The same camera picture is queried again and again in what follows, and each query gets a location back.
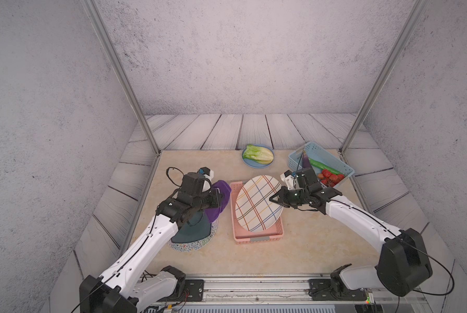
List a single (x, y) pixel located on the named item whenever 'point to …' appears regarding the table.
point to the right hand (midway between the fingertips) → (270, 199)
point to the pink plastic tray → (242, 235)
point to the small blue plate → (252, 163)
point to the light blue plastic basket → (322, 155)
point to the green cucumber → (321, 165)
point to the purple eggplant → (306, 160)
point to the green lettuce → (261, 155)
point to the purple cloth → (225, 190)
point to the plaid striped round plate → (254, 210)
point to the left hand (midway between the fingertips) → (227, 195)
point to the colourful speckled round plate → (197, 244)
